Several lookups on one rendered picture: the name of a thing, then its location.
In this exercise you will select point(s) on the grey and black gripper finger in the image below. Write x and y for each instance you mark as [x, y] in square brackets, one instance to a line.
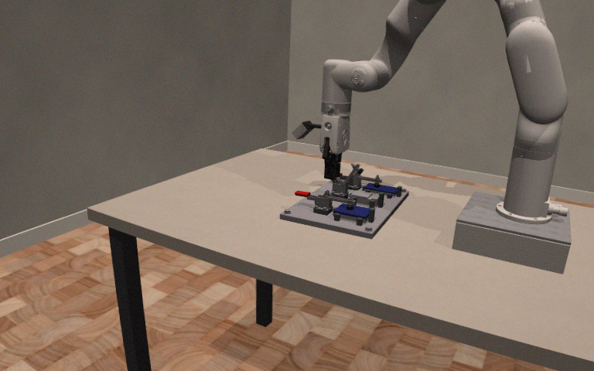
[330, 162]
[338, 160]

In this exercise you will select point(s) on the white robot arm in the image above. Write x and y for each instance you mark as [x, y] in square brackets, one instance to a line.
[538, 81]

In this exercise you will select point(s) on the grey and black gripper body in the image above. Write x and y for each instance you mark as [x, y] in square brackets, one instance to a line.
[337, 128]

